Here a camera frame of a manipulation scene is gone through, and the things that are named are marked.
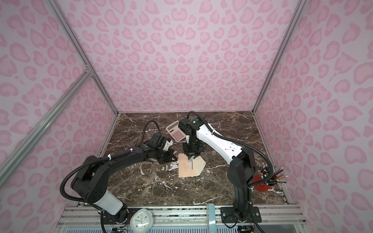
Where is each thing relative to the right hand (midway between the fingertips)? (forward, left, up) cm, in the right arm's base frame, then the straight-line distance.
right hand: (189, 156), depth 77 cm
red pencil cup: (-8, -36, +1) cm, 37 cm away
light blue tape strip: (-26, -11, -12) cm, 30 cm away
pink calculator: (+26, +12, -14) cm, 32 cm away
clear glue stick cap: (+11, -15, -16) cm, 24 cm away
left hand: (+4, +7, -8) cm, 11 cm away
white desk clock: (-28, +22, -12) cm, 38 cm away
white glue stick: (+4, 0, -15) cm, 16 cm away
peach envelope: (+2, -5, -15) cm, 16 cm away
